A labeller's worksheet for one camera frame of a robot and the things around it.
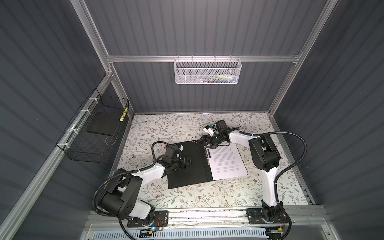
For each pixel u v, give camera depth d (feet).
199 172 2.99
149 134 3.56
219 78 3.04
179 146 2.77
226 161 3.09
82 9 2.28
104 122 2.47
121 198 1.42
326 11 2.32
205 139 2.92
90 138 2.34
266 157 1.87
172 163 2.33
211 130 3.10
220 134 2.73
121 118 2.62
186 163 2.65
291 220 2.18
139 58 5.92
